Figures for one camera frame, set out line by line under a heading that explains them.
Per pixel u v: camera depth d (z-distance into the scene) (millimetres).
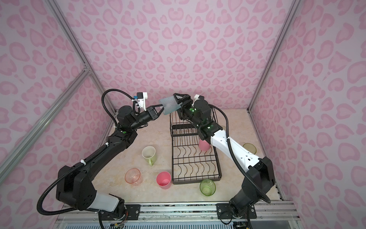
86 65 903
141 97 662
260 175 415
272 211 745
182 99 629
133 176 844
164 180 830
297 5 681
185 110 643
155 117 663
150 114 643
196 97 693
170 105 714
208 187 805
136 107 648
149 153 903
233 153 452
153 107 675
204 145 909
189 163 881
